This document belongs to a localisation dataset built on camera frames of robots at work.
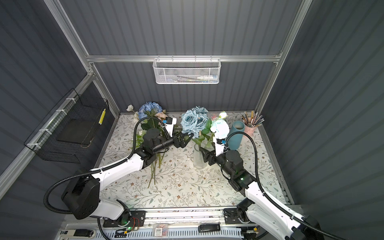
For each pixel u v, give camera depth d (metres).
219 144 0.64
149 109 1.04
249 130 0.98
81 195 0.45
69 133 0.71
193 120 0.62
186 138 0.71
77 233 0.67
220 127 0.57
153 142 0.61
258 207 0.61
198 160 0.87
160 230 0.68
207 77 0.90
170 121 0.68
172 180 0.87
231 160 0.56
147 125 1.05
